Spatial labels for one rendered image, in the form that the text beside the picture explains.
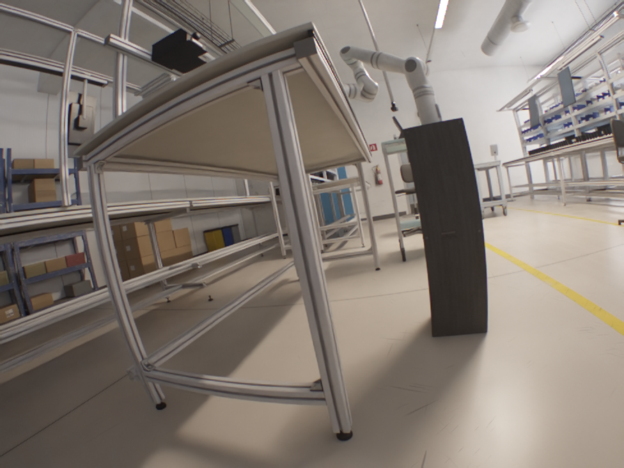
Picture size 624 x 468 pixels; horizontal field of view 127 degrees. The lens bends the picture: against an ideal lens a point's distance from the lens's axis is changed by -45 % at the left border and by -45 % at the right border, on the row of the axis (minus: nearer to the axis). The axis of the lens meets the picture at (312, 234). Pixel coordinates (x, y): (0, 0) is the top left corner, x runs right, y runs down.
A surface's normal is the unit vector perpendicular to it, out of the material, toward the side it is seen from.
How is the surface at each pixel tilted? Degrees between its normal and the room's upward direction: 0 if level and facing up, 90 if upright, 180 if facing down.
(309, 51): 90
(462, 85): 90
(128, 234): 90
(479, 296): 90
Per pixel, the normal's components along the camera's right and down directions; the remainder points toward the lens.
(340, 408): -0.26, 0.14
